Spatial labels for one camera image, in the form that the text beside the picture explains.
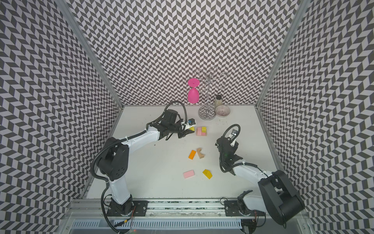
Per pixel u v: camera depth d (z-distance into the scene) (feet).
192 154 2.99
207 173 2.71
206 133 3.30
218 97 3.68
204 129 3.43
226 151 2.18
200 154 3.04
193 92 3.08
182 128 2.48
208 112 3.68
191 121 2.46
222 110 3.67
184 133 2.57
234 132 2.42
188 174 2.77
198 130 3.26
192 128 2.78
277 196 1.38
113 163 1.58
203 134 3.24
